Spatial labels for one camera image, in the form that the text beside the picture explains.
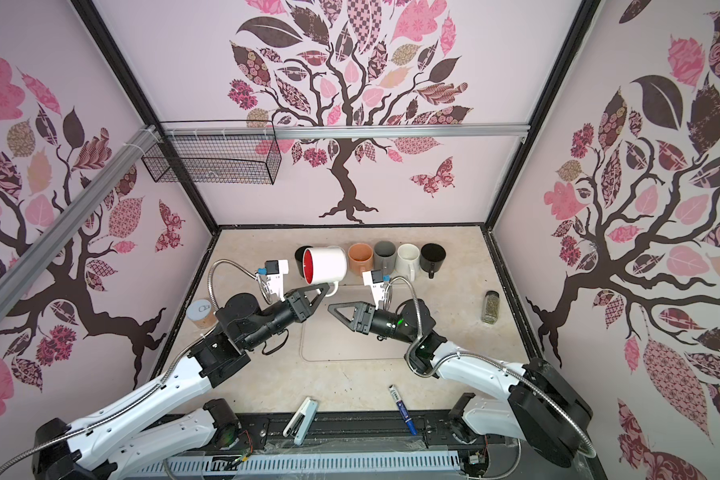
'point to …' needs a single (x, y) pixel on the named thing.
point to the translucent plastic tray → (326, 337)
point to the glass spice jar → (490, 309)
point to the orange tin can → (201, 313)
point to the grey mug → (385, 257)
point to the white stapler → (301, 421)
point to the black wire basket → (214, 160)
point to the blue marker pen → (400, 402)
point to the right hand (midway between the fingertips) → (333, 309)
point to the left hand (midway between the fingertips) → (330, 293)
